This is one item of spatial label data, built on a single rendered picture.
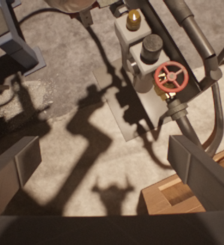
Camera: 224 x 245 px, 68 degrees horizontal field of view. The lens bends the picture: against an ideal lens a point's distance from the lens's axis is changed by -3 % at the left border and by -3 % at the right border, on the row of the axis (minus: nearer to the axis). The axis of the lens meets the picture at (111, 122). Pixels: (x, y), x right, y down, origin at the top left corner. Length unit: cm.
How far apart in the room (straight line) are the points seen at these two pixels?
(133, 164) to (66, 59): 68
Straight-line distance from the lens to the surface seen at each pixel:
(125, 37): 49
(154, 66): 45
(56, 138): 94
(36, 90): 104
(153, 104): 89
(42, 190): 100
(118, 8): 56
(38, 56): 111
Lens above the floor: 86
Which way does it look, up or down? 81 degrees down
